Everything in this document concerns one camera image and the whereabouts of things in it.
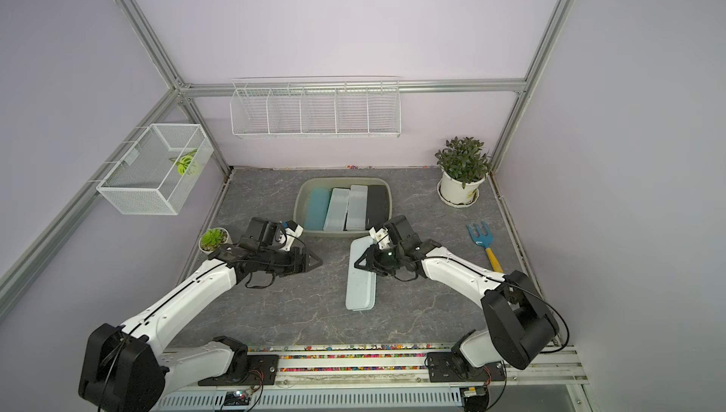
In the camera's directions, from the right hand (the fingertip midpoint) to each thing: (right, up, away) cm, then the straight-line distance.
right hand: (357, 264), depth 81 cm
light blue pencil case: (+1, -4, -4) cm, 6 cm away
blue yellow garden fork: (+44, +5, +18) cm, 48 cm away
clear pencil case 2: (-1, +14, +21) cm, 25 cm away
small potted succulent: (-46, +6, +7) cm, 47 cm away
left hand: (-12, 0, -2) cm, 13 cm away
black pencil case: (+6, +16, +21) cm, 27 cm away
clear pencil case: (-9, +15, +22) cm, 28 cm away
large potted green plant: (+36, +30, +14) cm, 49 cm away
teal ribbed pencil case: (-17, +15, +24) cm, 33 cm away
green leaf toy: (-50, +29, 0) cm, 58 cm away
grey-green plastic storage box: (-21, +25, +30) cm, 44 cm away
